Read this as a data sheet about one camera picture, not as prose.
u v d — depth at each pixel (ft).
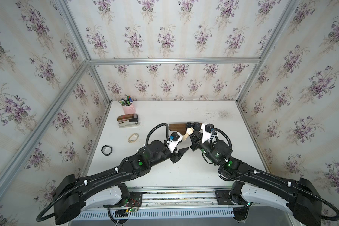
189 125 3.07
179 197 2.46
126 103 3.41
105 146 2.97
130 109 3.41
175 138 1.89
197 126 2.13
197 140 2.09
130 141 3.12
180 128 3.02
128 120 3.32
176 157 1.99
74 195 1.30
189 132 2.17
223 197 2.39
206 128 1.95
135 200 2.36
